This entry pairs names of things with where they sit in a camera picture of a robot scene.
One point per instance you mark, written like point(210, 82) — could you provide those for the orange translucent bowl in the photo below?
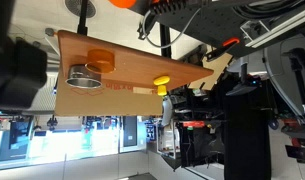
point(100, 59)

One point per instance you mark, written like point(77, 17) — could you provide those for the stainless steel bowl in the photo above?
point(81, 75)

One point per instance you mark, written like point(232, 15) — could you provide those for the yellow plastic mushroom toy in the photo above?
point(161, 81)

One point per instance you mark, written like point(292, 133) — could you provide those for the black stand pole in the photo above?
point(82, 20)
point(165, 40)

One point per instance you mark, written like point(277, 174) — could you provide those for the red label sign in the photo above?
point(193, 124)

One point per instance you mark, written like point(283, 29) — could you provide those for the light cardboard piece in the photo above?
point(217, 70)

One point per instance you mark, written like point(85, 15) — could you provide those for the black perforated breadboard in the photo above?
point(212, 23)

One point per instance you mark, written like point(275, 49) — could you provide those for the orange ball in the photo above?
point(122, 3)

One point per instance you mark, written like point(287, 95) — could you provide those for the round ceiling vent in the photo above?
point(72, 6)

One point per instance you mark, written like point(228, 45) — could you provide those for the aluminium extrusion rail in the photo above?
point(275, 28)

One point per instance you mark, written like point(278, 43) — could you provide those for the blurry black camera mount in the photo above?
point(15, 73)

